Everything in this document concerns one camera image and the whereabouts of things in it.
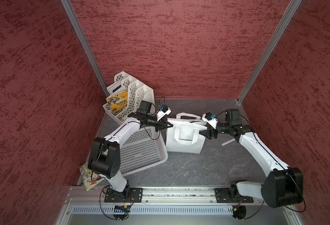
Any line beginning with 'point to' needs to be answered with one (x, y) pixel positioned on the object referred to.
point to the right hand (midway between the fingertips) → (201, 128)
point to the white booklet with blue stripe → (116, 89)
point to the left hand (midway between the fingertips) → (170, 127)
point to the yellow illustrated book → (117, 102)
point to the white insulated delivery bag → (184, 137)
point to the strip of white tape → (228, 142)
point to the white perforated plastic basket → (144, 148)
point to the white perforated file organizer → (138, 91)
